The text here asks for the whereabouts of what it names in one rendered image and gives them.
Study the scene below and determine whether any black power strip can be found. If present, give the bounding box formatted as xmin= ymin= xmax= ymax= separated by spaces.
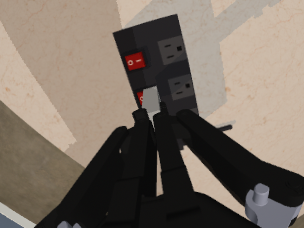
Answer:
xmin=113 ymin=14 xmax=199 ymax=116

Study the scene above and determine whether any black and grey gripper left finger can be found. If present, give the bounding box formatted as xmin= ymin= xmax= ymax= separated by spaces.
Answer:
xmin=34 ymin=88 xmax=157 ymax=228

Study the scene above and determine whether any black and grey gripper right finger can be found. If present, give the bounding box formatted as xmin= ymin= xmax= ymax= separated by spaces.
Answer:
xmin=150 ymin=86 xmax=304 ymax=228

